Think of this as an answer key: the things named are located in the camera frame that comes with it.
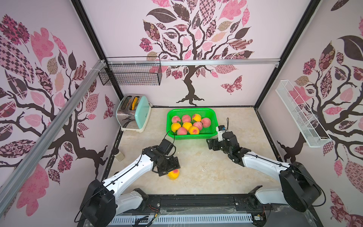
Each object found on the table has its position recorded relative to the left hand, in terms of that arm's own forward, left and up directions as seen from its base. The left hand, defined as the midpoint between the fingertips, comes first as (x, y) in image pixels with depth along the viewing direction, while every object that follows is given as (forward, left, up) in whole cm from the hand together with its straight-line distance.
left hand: (173, 172), depth 78 cm
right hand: (+19, -24, +2) cm, 31 cm away
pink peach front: (+34, -17, -1) cm, 38 cm away
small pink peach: (+38, -23, -2) cm, 44 cm away
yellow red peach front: (-1, 0, -3) cm, 3 cm away
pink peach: (+40, +1, 0) cm, 40 cm away
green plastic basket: (+45, -27, 0) cm, 52 cm away
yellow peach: (+34, 0, -2) cm, 34 cm away
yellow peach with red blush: (+42, -16, -2) cm, 45 cm away
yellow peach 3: (+28, -13, +1) cm, 31 cm away
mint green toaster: (+37, +28, +10) cm, 48 cm away
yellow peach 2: (+34, -8, -1) cm, 35 cm away
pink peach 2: (+28, -5, 0) cm, 29 cm away
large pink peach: (+41, -8, -1) cm, 42 cm away
